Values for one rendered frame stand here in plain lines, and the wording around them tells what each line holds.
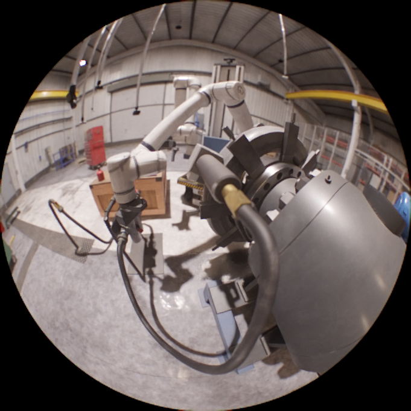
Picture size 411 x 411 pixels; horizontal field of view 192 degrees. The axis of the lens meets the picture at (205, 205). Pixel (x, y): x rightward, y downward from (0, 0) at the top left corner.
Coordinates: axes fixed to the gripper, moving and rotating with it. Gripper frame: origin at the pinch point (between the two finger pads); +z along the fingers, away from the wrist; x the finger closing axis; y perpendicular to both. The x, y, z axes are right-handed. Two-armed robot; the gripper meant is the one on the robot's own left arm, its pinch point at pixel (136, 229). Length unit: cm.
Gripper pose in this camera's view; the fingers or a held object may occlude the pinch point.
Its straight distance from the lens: 60.5
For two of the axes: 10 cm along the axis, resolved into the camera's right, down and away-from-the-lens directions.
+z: -1.0, 8.1, 5.8
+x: -2.5, 5.4, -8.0
